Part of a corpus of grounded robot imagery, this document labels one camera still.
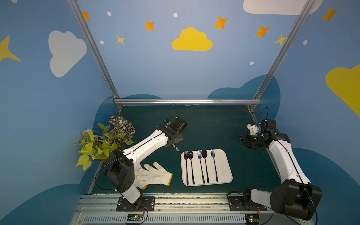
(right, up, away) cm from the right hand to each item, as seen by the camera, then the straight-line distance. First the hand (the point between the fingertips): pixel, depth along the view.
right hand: (239, 139), depth 82 cm
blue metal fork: (-14, -12, +11) cm, 21 cm away
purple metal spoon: (-29, -13, +9) cm, 33 cm away
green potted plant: (-77, -1, -11) cm, 78 cm away
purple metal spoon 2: (-19, -12, +11) cm, 25 cm away
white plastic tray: (-20, -19, +6) cm, 29 cm away
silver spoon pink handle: (-39, -9, +13) cm, 42 cm away
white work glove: (-55, -23, 0) cm, 59 cm away
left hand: (-38, +1, +3) cm, 38 cm away
